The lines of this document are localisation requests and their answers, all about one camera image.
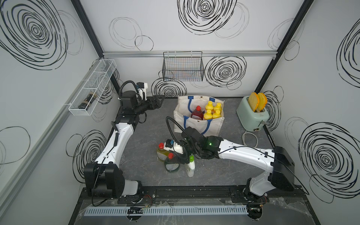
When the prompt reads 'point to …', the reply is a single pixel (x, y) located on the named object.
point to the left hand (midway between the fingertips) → (158, 97)
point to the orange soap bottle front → (218, 107)
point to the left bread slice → (254, 101)
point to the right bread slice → (263, 101)
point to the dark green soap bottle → (172, 165)
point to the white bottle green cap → (190, 166)
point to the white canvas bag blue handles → (182, 112)
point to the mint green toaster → (251, 121)
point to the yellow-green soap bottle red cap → (162, 153)
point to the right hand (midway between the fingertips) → (170, 156)
